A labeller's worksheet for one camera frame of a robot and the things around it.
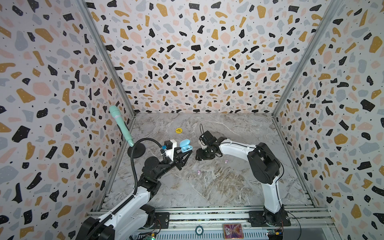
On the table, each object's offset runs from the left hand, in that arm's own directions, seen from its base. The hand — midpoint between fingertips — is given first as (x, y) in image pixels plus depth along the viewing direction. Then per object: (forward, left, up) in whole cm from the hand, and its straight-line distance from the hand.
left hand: (190, 148), depth 71 cm
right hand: (+8, -3, -22) cm, 23 cm away
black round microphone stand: (+13, +35, -24) cm, 44 cm away
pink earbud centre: (+6, -21, -25) cm, 33 cm away
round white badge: (-31, -4, -25) cm, 40 cm away
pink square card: (-31, -20, -24) cm, 44 cm away
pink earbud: (-2, -4, -25) cm, 25 cm away
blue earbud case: (+2, +3, -1) cm, 3 cm away
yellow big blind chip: (+31, +11, -25) cm, 41 cm away
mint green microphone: (+18, +38, +8) cm, 43 cm away
